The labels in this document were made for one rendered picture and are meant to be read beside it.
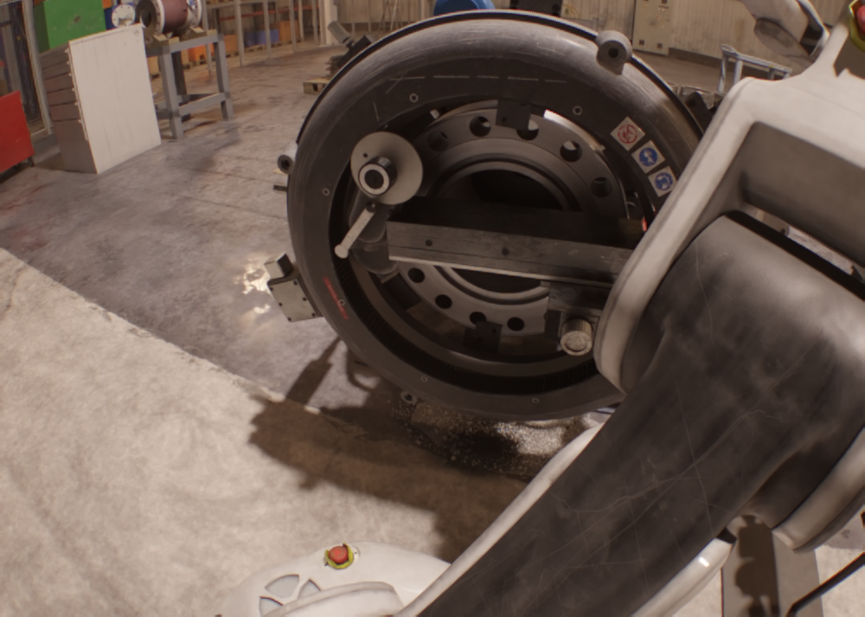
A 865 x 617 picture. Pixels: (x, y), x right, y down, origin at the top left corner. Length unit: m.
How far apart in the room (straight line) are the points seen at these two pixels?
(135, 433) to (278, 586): 0.89
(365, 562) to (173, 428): 0.89
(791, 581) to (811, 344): 1.09
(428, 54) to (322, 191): 0.28
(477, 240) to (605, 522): 0.49
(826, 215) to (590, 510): 0.21
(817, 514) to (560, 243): 0.51
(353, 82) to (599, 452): 0.57
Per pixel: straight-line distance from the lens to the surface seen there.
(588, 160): 0.76
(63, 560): 1.37
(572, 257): 0.67
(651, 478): 0.26
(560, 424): 1.29
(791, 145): 0.30
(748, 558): 1.27
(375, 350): 0.90
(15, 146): 5.73
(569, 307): 0.64
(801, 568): 1.35
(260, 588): 0.69
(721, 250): 0.28
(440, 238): 0.69
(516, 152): 0.76
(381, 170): 0.64
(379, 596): 0.43
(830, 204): 0.29
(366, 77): 0.67
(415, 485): 1.15
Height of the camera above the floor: 0.99
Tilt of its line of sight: 35 degrees down
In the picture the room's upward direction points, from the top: straight up
